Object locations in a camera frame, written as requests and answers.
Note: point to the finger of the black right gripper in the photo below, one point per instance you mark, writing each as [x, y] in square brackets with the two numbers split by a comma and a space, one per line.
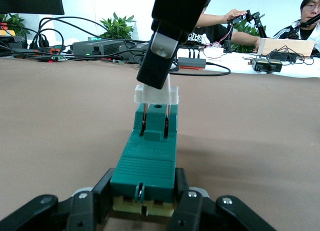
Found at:
[155, 68]

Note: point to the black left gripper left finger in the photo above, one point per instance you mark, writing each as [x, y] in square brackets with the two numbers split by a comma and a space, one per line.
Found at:
[82, 208]

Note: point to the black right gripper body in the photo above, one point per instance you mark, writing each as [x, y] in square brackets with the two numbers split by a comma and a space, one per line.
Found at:
[180, 8]

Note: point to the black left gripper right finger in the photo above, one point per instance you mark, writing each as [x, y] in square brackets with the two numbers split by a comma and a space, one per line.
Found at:
[190, 208]

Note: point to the black finned power supply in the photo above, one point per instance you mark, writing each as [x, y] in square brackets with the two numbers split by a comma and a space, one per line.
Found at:
[105, 47]
[132, 53]

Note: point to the grey orange adapter box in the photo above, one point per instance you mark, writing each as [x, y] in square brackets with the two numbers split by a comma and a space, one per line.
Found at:
[192, 63]

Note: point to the person in black shirt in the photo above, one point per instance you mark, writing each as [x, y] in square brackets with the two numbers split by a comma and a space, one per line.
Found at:
[212, 33]

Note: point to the green leafy potted plant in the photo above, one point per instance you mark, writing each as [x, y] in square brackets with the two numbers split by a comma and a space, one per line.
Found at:
[117, 26]
[12, 21]
[246, 28]

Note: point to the yellow black device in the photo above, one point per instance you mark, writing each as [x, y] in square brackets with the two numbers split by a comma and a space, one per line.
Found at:
[265, 64]

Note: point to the light wooden box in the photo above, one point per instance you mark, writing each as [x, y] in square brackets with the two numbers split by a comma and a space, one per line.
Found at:
[285, 47]

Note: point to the black power adapter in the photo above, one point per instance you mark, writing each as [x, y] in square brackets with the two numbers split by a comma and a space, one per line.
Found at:
[282, 56]

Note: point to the person in striped jacket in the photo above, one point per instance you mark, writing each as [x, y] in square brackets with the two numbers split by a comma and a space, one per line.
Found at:
[310, 8]

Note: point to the black monitor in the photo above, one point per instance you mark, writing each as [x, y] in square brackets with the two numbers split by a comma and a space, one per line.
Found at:
[30, 1]

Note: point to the black box device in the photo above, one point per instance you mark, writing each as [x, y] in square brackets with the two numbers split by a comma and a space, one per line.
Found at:
[11, 39]

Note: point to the orange yellow device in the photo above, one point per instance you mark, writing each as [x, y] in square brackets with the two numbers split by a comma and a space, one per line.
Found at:
[6, 32]

